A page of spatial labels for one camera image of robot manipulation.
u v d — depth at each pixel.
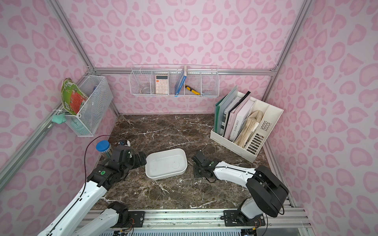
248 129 0.87
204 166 0.66
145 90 0.95
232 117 0.80
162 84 0.95
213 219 0.75
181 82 0.88
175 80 0.98
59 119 0.62
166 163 0.93
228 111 0.88
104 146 0.83
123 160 0.58
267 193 0.42
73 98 0.74
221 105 0.82
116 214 0.62
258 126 0.86
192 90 0.98
